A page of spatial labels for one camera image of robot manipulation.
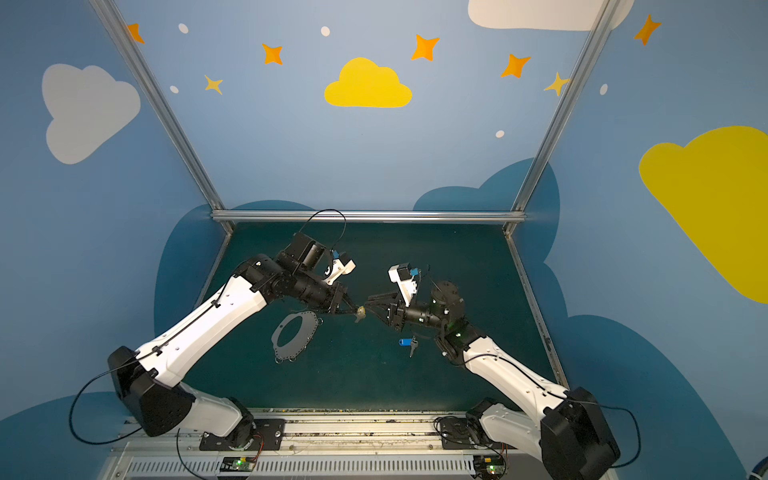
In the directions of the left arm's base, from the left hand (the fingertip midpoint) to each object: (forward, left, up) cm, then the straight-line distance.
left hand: (359, 310), depth 69 cm
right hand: (+2, -3, +1) cm, 4 cm away
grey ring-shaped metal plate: (+4, +20, -25) cm, 33 cm away
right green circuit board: (-28, -32, -26) cm, 50 cm away
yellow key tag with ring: (0, 0, -2) cm, 2 cm away
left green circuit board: (-28, +29, -25) cm, 48 cm away
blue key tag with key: (+3, -12, -26) cm, 29 cm away
